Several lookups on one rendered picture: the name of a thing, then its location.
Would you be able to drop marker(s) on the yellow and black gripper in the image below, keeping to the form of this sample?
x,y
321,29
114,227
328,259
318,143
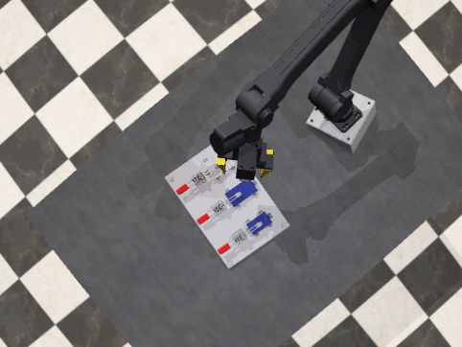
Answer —
x,y
266,160

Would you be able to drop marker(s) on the blue rectangular block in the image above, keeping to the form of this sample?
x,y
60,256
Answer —
x,y
264,218
246,188

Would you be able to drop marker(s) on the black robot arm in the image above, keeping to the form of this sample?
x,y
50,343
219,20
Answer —
x,y
255,110

